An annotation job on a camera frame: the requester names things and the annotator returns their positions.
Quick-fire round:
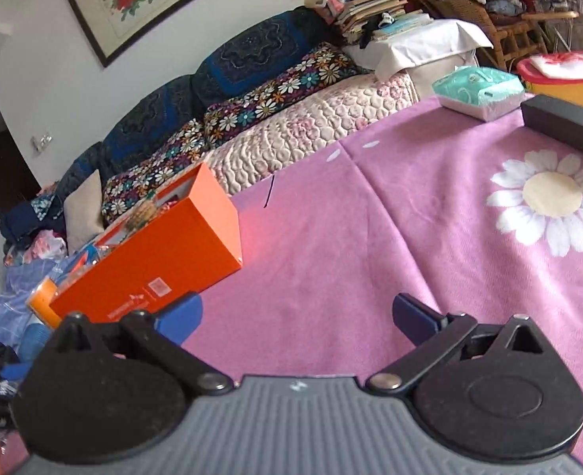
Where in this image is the orange cardboard box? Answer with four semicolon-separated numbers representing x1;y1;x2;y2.
49;162;244;330

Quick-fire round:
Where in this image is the white red cloth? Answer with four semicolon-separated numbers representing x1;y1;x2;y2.
529;49;583;80

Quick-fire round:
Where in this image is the pile of clothes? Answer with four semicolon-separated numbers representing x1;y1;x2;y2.
2;193;70;268

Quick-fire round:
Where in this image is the yellow snack packet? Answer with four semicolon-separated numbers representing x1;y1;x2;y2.
123;198;174;229

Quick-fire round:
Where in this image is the teal tissue pack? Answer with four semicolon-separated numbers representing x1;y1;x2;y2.
431;66;526;122

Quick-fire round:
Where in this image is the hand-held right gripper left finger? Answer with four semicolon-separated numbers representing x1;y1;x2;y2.
44;293;234;395

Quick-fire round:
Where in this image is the stack of books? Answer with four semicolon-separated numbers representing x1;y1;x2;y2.
306;0;435;46

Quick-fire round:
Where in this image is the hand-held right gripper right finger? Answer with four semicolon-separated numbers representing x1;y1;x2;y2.
365;293;562;397

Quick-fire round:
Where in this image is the blue black snack packet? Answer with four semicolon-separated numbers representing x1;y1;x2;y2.
69;245;105;271

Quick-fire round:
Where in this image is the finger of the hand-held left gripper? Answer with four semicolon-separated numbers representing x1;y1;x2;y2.
0;362;32;382

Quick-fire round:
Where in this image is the rattan chair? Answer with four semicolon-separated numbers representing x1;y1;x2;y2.
420;0;580;71

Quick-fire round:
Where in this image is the blue checked bedding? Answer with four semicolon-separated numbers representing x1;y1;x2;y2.
0;252;70;359

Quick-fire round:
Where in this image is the yellow plastic tub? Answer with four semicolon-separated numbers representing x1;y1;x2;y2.
516;57;583;118

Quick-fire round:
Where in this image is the floral cushion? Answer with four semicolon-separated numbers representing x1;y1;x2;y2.
203;42;371;149
101;119;208;226

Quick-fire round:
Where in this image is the pink flower printed blanket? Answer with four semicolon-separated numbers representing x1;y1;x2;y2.
183;91;583;475

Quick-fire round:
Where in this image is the blue patterned back cushion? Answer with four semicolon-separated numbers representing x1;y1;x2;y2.
54;141;105;203
98;76;208;179
193;7;342;110

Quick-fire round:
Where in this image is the beige quilted bedspread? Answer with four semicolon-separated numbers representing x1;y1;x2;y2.
205;72;421;197

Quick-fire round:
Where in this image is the beige pillow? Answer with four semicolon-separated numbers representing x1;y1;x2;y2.
63;169;106;253

